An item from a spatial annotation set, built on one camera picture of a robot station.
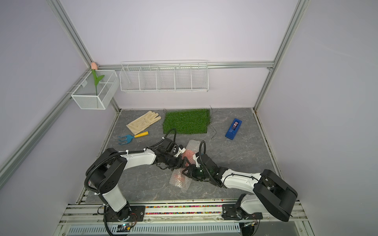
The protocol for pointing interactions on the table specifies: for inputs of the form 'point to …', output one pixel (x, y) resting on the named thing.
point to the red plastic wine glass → (188, 155)
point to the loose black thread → (211, 120)
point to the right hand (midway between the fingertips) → (182, 172)
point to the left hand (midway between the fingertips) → (187, 169)
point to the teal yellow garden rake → (129, 137)
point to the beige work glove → (141, 123)
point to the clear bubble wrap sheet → (194, 145)
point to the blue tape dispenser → (234, 129)
